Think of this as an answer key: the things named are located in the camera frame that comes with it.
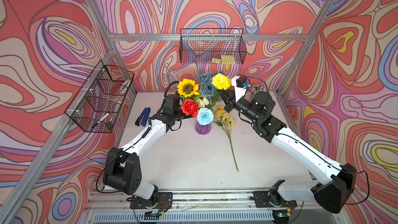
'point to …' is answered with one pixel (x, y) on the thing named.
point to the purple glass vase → (202, 129)
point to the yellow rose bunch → (226, 123)
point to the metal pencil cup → (259, 92)
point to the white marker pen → (100, 120)
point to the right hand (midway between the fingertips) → (218, 93)
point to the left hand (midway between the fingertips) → (195, 109)
